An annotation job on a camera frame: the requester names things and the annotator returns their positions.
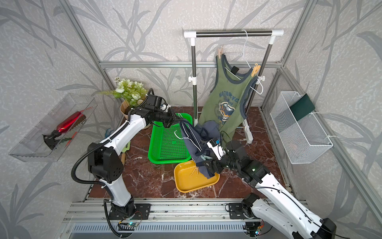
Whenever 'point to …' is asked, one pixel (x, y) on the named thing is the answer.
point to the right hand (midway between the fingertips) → (207, 157)
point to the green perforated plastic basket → (166, 145)
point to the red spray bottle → (67, 124)
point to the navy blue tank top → (204, 131)
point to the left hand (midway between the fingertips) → (183, 118)
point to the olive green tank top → (223, 106)
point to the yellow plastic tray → (188, 178)
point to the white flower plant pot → (131, 94)
